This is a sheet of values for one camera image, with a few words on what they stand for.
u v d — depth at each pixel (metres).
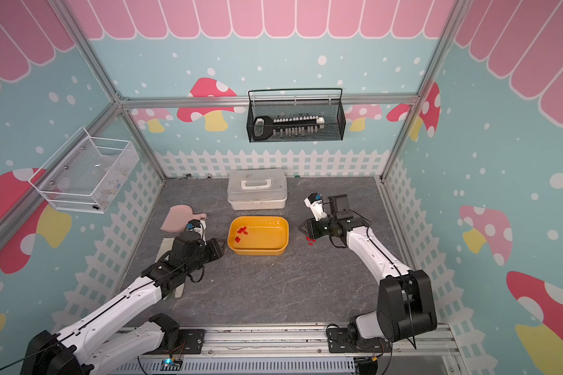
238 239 0.97
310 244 0.97
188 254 0.62
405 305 0.42
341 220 0.66
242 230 1.00
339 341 0.74
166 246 0.96
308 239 0.97
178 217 1.07
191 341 0.75
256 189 1.00
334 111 0.93
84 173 0.81
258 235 1.01
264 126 0.89
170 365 0.73
